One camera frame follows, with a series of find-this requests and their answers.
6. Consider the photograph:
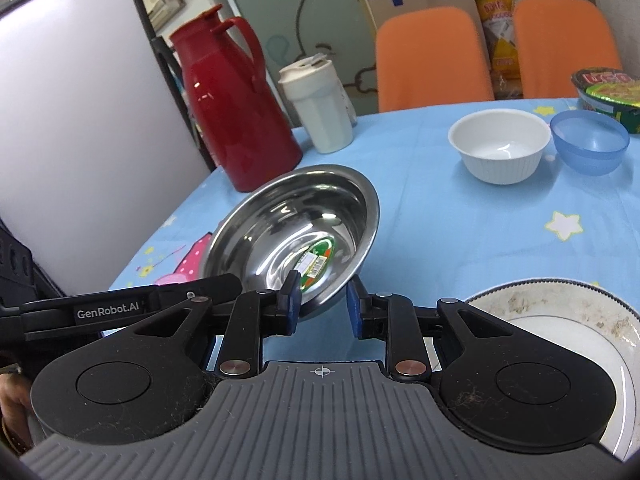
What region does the person's left hand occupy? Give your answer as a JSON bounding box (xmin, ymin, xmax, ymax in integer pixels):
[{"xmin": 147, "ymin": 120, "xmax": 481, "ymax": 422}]
[{"xmin": 1, "ymin": 372, "xmax": 32, "ymax": 455}]

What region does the left orange chair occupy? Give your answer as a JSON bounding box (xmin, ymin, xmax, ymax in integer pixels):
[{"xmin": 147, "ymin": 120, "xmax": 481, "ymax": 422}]
[{"xmin": 375, "ymin": 6, "xmax": 495, "ymax": 112}]

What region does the green instant noodle cup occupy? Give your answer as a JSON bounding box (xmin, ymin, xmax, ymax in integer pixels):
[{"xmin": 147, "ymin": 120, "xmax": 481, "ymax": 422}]
[{"xmin": 570, "ymin": 67, "xmax": 640, "ymax": 134}]

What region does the yellow snack bag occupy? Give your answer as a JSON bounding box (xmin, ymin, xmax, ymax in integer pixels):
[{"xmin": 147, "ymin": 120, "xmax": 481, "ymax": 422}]
[{"xmin": 475, "ymin": 0, "xmax": 520, "ymax": 80}]

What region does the white lidded cup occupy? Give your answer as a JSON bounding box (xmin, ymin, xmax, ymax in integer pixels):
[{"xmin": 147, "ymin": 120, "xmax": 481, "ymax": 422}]
[{"xmin": 279, "ymin": 53, "xmax": 357, "ymax": 154}]

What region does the stainless steel bowl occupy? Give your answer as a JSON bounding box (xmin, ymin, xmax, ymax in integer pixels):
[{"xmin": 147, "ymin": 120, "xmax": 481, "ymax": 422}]
[{"xmin": 198, "ymin": 165, "xmax": 380, "ymax": 318}]

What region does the white gold-rimmed plate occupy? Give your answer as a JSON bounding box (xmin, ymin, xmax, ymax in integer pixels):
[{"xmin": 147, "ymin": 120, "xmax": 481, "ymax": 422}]
[{"xmin": 462, "ymin": 277, "xmax": 640, "ymax": 463}]

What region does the white ribbed bowl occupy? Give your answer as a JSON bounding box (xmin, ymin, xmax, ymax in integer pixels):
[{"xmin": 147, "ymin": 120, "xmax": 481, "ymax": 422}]
[{"xmin": 448, "ymin": 108, "xmax": 551, "ymax": 185}]

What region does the blue plastic bowl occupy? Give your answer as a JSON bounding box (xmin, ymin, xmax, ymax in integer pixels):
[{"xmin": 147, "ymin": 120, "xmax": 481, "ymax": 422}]
[{"xmin": 550, "ymin": 110, "xmax": 630, "ymax": 177}]

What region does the orange chair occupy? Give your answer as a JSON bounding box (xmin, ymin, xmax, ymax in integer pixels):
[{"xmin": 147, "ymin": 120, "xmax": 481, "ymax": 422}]
[
  {"xmin": 375, "ymin": 6, "xmax": 495, "ymax": 112},
  {"xmin": 513, "ymin": 0, "xmax": 623, "ymax": 100}
]

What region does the brown cardboard box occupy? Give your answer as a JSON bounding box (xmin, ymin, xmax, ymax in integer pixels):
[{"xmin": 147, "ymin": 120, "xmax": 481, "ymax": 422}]
[{"xmin": 363, "ymin": 0, "xmax": 489, "ymax": 61}]

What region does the white board panel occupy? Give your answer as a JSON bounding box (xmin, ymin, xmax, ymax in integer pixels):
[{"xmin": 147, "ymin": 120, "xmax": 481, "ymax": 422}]
[{"xmin": 1, "ymin": 0, "xmax": 213, "ymax": 295}]

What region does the blue cartoon tablecloth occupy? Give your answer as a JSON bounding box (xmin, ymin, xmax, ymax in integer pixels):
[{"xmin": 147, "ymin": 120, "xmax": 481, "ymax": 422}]
[{"xmin": 106, "ymin": 96, "xmax": 640, "ymax": 366}]

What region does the red thermos jug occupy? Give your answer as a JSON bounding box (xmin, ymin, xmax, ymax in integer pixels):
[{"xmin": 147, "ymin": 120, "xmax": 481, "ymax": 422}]
[{"xmin": 170, "ymin": 4, "xmax": 303, "ymax": 193}]

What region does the right orange chair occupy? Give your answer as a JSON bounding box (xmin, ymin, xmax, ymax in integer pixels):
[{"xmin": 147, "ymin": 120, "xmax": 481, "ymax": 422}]
[{"xmin": 513, "ymin": 0, "xmax": 623, "ymax": 100}]

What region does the white air conditioner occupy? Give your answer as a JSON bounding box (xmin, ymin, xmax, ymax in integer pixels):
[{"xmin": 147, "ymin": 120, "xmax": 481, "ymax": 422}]
[{"xmin": 142, "ymin": 0, "xmax": 186, "ymax": 30}]

